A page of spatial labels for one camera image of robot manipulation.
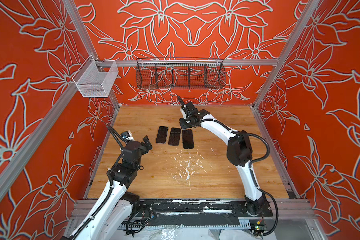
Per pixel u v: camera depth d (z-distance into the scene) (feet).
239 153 1.84
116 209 1.90
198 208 2.43
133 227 2.33
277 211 2.24
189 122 2.41
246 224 2.29
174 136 3.22
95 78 3.06
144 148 1.90
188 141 3.23
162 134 3.22
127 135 2.12
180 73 3.20
